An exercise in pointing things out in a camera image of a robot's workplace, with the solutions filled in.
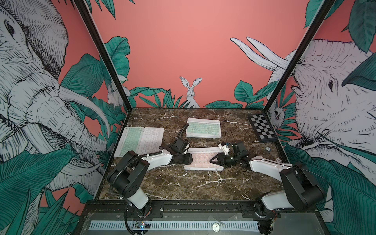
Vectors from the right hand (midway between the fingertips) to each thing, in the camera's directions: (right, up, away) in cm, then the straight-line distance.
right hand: (212, 160), depth 84 cm
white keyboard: (-40, +9, +17) cm, 45 cm away
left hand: (-12, -1, +7) cm, 14 cm away
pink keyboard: (-6, 0, +6) cm, 8 cm away
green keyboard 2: (-55, +10, +18) cm, 58 cm away
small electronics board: (-36, -28, -14) cm, 48 cm away
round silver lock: (0, -29, -14) cm, 32 cm away
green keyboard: (-5, +18, +21) cm, 28 cm away
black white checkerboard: (+41, +16, +20) cm, 48 cm away
